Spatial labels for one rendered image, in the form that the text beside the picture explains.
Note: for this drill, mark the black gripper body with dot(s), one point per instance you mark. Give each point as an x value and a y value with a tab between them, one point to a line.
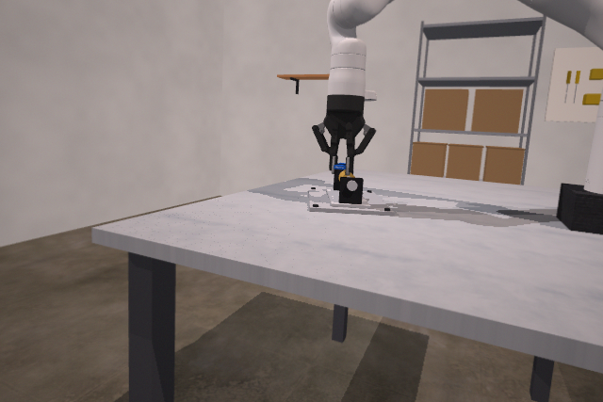
343	109

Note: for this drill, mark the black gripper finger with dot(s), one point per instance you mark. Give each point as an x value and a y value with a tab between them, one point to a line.
332	151
351	152

